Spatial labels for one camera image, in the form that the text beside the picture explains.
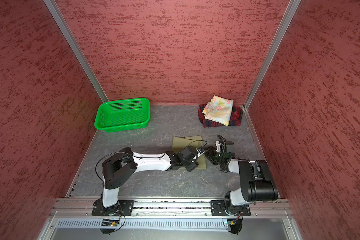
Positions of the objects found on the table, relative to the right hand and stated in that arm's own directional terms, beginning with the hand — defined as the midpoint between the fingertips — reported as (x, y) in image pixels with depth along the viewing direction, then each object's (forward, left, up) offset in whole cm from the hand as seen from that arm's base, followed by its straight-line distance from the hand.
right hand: (202, 154), depth 91 cm
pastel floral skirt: (+32, -17, +6) cm, 37 cm away
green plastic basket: (+36, +58, 0) cm, 68 cm away
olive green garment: (+11, +14, -2) cm, 17 cm away
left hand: (-4, +6, 0) cm, 7 cm away
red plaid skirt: (+28, -28, +1) cm, 39 cm away
